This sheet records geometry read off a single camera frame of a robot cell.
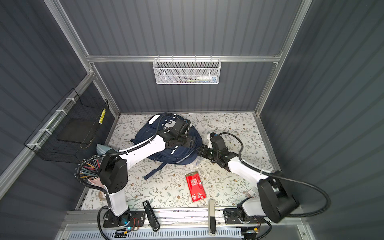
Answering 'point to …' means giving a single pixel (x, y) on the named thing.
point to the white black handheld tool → (212, 219)
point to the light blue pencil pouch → (101, 149)
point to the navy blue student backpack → (149, 129)
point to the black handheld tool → (151, 216)
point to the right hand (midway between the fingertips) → (199, 151)
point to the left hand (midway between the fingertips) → (190, 139)
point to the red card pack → (196, 189)
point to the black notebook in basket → (77, 130)
